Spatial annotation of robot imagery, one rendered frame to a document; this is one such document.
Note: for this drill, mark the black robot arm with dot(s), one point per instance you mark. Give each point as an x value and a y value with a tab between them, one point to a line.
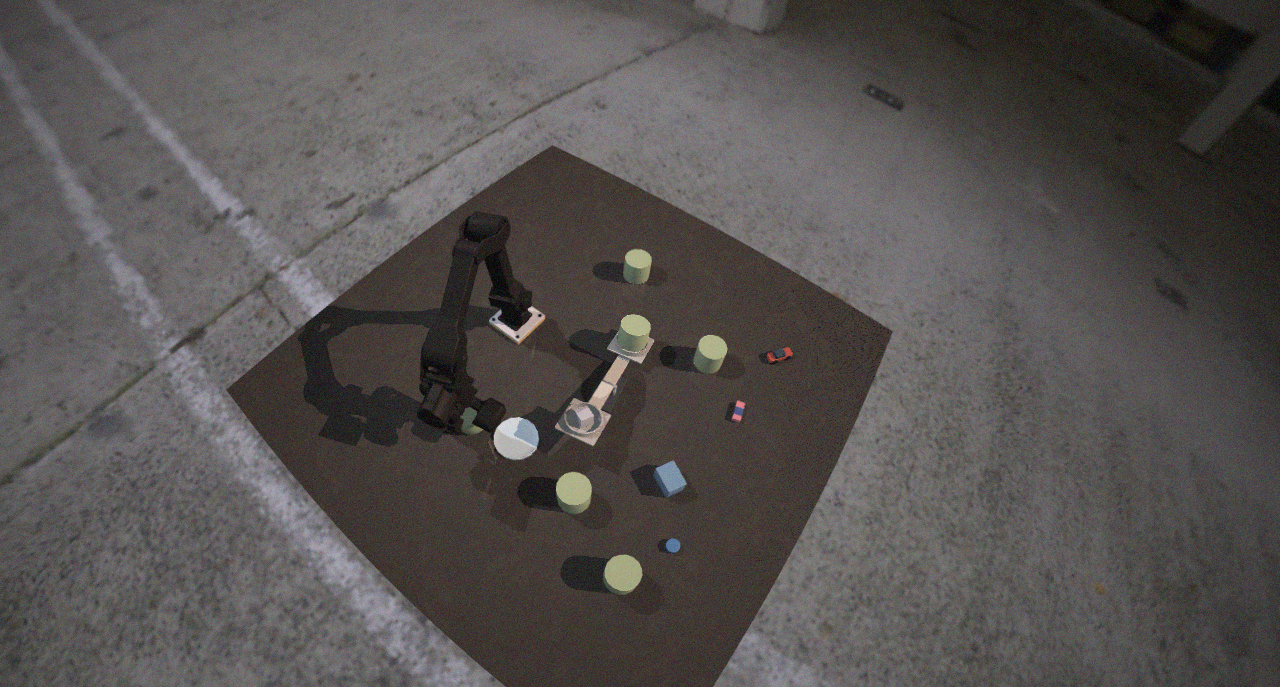
445	346

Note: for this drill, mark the white round dish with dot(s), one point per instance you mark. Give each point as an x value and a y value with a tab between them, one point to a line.
516	438

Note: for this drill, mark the small red toy car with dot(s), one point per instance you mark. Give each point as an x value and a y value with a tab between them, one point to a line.
779	354

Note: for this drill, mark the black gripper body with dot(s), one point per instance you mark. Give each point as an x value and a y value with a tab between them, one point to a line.
489	412

